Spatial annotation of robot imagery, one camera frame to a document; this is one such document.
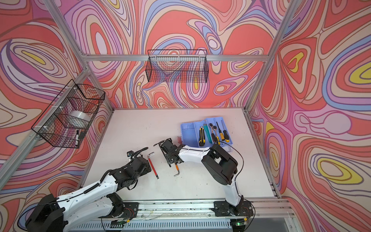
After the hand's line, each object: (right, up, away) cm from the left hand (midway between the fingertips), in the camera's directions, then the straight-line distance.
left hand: (146, 165), depth 86 cm
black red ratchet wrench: (+41, +17, +3) cm, 45 cm away
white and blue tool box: (+27, +18, +17) cm, 37 cm away
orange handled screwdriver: (+19, -3, +2) cm, 19 cm away
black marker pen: (-31, +18, -14) cm, 38 cm away
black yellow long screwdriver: (+49, +16, +2) cm, 52 cm away
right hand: (+16, +1, +7) cm, 18 cm away
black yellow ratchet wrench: (+44, +16, +2) cm, 47 cm away
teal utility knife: (+39, +19, +7) cm, 43 cm away
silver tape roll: (-30, +30, -12) cm, 44 cm away
